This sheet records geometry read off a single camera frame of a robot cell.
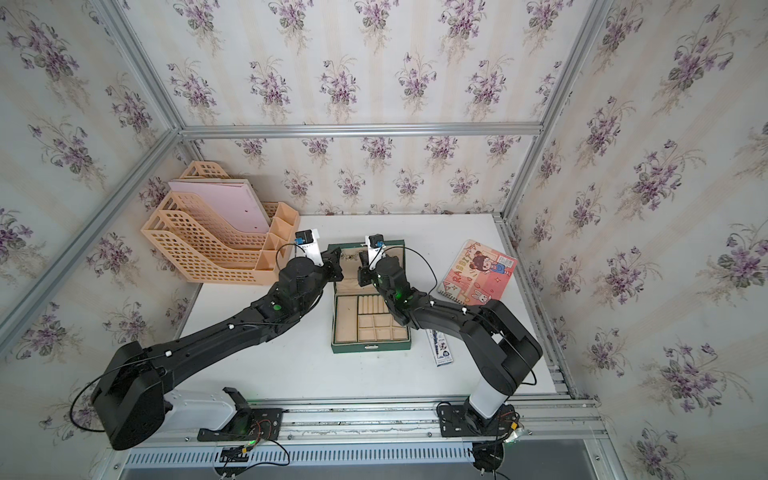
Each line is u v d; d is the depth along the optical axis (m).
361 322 0.87
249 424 0.71
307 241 0.66
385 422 0.75
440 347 0.85
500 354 0.45
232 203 0.93
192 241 0.95
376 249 0.72
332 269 0.69
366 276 0.75
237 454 0.71
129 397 0.40
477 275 1.01
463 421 0.66
